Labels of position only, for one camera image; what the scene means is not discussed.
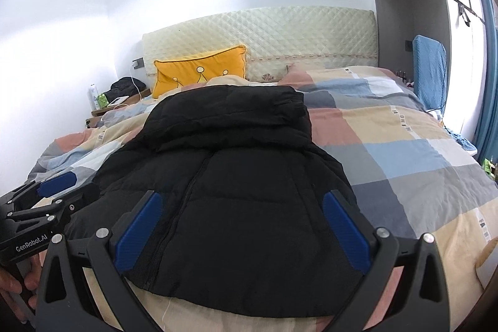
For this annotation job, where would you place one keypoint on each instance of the cream floral pillow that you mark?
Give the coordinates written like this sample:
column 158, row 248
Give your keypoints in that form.
column 273, row 71

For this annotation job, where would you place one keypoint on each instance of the plaid patchwork duvet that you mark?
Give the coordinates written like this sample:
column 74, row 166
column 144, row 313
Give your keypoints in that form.
column 407, row 174

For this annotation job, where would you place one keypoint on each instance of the green package by window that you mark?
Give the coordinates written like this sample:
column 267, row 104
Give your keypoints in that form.
column 490, row 169

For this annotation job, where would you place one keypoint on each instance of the wall socket with charger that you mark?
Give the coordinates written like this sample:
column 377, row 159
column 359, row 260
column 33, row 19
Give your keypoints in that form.
column 138, row 63

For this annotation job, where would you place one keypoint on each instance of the grey wall cabinet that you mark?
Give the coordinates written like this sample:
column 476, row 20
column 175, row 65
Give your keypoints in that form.
column 401, row 20

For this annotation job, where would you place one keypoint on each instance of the black puffer jacket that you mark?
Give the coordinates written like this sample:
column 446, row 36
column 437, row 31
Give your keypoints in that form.
column 240, row 227

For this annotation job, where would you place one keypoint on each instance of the black bag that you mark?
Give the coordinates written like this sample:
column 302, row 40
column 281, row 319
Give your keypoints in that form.
column 125, row 86

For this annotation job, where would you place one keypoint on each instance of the blue cloth by bed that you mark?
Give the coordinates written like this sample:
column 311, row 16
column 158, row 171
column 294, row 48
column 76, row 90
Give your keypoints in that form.
column 462, row 141

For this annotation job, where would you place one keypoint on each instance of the cream quilted headboard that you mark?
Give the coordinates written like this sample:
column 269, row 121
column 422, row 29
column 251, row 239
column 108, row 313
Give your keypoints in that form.
column 342, row 35

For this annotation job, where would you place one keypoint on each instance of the black wall switch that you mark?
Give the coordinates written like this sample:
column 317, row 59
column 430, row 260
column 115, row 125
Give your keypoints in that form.
column 408, row 45

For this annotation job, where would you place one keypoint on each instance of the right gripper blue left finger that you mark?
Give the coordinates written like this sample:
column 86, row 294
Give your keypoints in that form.
column 133, row 230

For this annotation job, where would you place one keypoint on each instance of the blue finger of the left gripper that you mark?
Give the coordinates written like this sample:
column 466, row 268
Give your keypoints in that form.
column 56, row 185
column 64, row 207

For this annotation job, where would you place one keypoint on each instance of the wooden nightstand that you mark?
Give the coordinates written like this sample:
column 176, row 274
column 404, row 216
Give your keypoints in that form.
column 92, row 121

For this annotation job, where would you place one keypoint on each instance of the white spray bottle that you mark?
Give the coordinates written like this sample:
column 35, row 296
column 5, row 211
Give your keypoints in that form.
column 93, row 94

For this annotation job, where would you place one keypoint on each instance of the blue curtain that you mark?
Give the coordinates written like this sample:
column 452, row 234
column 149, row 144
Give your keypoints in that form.
column 485, row 136

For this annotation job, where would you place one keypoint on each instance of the yellow crown cushion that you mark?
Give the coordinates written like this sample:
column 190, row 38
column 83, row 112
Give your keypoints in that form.
column 191, row 70

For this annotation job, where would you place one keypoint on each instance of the green drink carton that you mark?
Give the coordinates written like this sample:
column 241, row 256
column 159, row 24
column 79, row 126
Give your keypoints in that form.
column 102, row 101

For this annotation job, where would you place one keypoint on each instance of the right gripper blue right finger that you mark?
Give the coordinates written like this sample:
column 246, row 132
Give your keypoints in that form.
column 354, row 233

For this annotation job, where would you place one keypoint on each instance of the person's left hand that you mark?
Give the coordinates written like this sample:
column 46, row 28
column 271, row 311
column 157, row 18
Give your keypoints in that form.
column 9, row 285

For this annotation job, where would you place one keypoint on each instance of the blue towel on chair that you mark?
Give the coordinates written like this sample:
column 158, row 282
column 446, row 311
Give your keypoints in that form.
column 430, row 72

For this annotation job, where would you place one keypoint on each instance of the white box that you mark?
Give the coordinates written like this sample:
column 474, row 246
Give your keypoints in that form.
column 118, row 101

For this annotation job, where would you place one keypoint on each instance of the curtain rod with hook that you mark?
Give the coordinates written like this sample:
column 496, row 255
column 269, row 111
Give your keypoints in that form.
column 465, row 13

